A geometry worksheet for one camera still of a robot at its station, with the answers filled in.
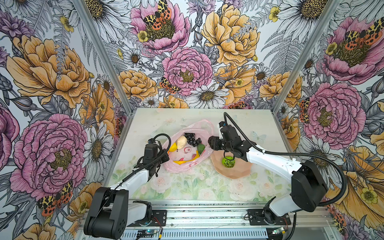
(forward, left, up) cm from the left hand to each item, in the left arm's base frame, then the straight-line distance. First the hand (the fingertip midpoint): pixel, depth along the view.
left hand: (167, 156), depth 91 cm
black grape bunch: (+13, -14, -1) cm, 19 cm away
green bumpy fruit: (-5, -36, +1) cm, 36 cm away
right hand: (+2, -26, +9) cm, 28 cm away
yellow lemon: (+7, -3, -2) cm, 8 cm away
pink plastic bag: (+1, -13, -5) cm, 14 cm away
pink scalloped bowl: (-8, -44, -1) cm, 44 cm away
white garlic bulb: (+10, -8, +1) cm, 13 cm away
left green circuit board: (-37, +7, -5) cm, 38 cm away
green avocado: (+6, -20, 0) cm, 21 cm away
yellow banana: (-4, -8, -1) cm, 9 cm away
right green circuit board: (-37, -56, -5) cm, 68 cm away
